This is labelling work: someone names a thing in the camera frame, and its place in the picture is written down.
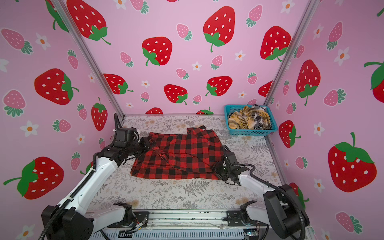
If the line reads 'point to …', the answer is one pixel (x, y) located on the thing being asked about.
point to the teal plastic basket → (265, 132)
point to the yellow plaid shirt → (243, 119)
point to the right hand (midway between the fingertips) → (210, 169)
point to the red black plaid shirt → (195, 155)
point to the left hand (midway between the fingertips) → (154, 143)
